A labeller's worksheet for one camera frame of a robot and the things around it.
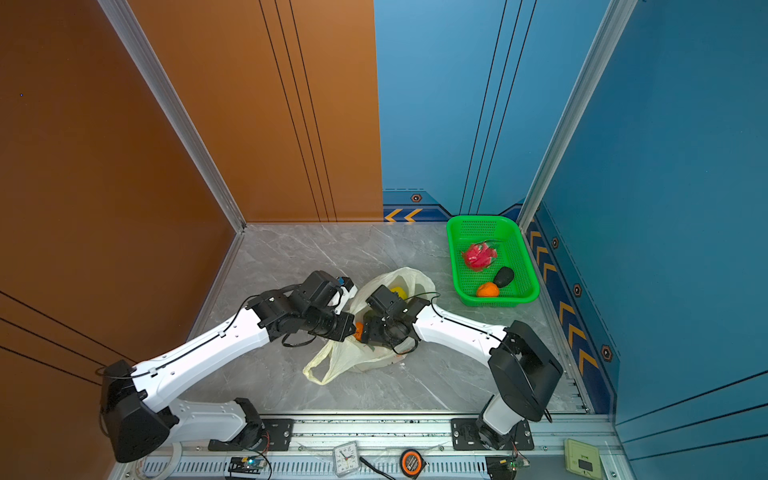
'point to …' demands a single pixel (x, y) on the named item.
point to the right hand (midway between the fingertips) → (369, 341)
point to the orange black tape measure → (411, 463)
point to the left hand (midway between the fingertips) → (358, 328)
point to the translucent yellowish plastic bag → (348, 354)
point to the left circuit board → (250, 465)
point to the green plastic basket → (513, 251)
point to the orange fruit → (489, 289)
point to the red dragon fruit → (480, 255)
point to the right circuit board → (504, 467)
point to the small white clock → (345, 458)
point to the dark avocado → (503, 276)
